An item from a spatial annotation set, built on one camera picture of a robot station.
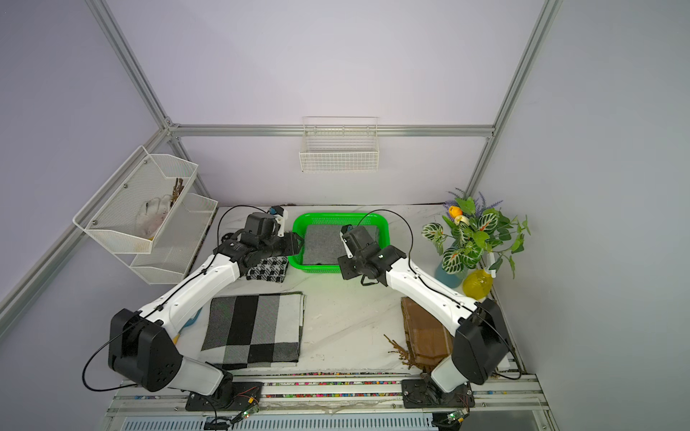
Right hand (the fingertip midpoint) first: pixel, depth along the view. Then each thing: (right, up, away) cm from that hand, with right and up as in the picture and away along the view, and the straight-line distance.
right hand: (351, 266), depth 83 cm
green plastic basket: (-20, +15, +23) cm, 34 cm away
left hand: (-17, +7, +1) cm, 19 cm away
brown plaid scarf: (+24, -23, -2) cm, 33 cm away
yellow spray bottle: (+46, -8, +12) cm, 48 cm away
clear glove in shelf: (-59, +16, -5) cm, 62 cm away
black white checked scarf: (-31, -21, 0) cm, 37 cm away
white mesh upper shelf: (-64, +17, -7) cm, 66 cm away
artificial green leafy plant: (+33, +11, -15) cm, 38 cm away
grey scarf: (-11, +6, +18) cm, 22 cm away
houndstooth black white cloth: (-29, -3, +12) cm, 32 cm away
